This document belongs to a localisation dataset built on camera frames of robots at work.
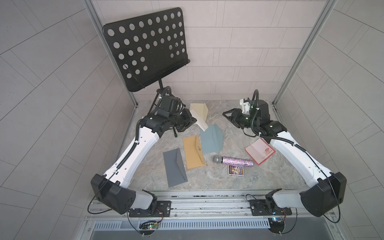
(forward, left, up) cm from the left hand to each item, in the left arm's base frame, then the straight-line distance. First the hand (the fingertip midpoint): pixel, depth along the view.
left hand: (200, 118), depth 70 cm
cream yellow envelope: (+32, 0, -28) cm, 43 cm away
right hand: (+4, -12, -2) cm, 12 cm away
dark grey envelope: (-13, +14, -29) cm, 35 cm away
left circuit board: (-40, +23, -29) cm, 54 cm away
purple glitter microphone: (-9, -11, -26) cm, 29 cm away
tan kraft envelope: (-5, +3, -29) cm, 29 cm away
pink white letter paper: (-2, -38, -29) cm, 47 cm away
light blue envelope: (+6, -8, -29) cm, 31 cm away
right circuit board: (-39, -36, -30) cm, 60 cm away
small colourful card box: (-14, -20, -28) cm, 37 cm away
